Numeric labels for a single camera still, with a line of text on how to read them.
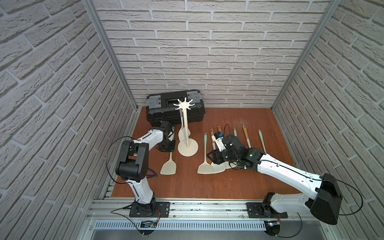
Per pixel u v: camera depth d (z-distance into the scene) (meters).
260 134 1.03
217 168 0.84
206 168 0.86
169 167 0.87
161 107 0.97
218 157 0.67
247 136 1.03
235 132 1.03
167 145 0.81
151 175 0.85
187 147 0.95
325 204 0.38
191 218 0.73
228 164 0.66
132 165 0.49
